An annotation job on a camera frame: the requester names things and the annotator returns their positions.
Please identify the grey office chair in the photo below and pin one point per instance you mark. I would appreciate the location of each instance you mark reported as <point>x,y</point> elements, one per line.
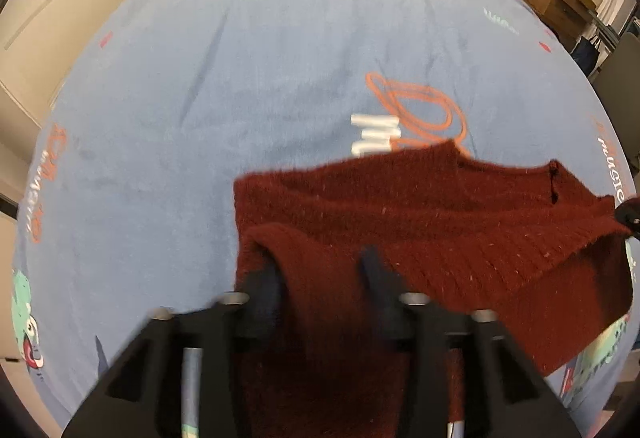
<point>617,83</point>

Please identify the blue dinosaur print bedspread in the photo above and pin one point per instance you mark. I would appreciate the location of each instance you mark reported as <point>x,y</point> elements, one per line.
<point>129,208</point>

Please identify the dark bag on floor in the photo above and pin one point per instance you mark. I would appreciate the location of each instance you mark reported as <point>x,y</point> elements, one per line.
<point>589,54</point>

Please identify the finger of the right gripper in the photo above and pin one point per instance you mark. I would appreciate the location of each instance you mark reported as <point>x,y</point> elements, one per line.
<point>628,214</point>

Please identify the dark red knit sweater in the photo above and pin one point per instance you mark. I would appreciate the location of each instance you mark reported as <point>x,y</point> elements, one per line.
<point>532,244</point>

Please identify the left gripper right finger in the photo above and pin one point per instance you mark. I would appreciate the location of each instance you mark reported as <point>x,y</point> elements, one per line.
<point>504,395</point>

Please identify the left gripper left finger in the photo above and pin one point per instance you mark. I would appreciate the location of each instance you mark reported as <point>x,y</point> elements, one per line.
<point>140,395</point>

